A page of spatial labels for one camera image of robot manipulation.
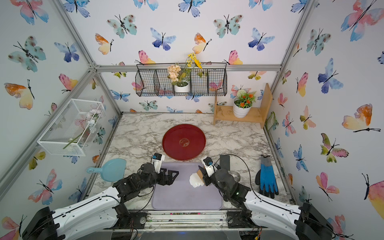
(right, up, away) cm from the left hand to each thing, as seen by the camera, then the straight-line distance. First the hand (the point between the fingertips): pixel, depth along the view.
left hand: (174, 171), depth 79 cm
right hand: (+15, +4, -1) cm, 16 cm away
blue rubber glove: (+51, -6, +7) cm, 52 cm away
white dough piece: (+11, -7, +7) cm, 15 cm away
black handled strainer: (+29, +2, +14) cm, 32 cm away
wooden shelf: (+33, +33, +33) cm, 57 cm away
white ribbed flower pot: (+41, +34, +25) cm, 59 cm away
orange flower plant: (+43, +41, +19) cm, 62 cm away
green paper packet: (+66, +27, +32) cm, 78 cm away
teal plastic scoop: (-40, -3, +13) cm, 42 cm away
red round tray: (+3, +13, +23) cm, 27 cm away
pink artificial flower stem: (-42, +24, -5) cm, 49 cm away
